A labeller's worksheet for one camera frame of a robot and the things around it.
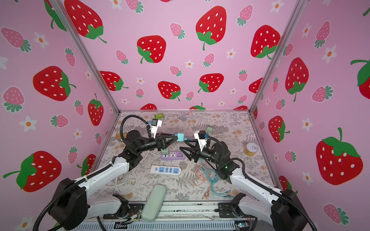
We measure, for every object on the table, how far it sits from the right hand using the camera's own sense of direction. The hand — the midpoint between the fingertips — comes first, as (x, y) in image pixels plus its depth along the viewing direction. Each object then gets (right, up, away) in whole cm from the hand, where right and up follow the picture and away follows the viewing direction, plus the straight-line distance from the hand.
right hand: (182, 145), depth 68 cm
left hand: (-3, +3, -1) cm, 4 cm away
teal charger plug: (-1, +4, 0) cm, 4 cm away
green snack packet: (-21, +17, +49) cm, 56 cm away
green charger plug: (-12, -7, +21) cm, 25 cm away
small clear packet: (+1, +18, +50) cm, 53 cm away
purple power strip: (-7, -10, +24) cm, 27 cm away
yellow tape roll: (+44, -6, +25) cm, 51 cm away
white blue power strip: (-9, -18, +18) cm, 27 cm away
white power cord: (-16, -3, -1) cm, 16 cm away
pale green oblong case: (-15, -31, +5) cm, 35 cm away
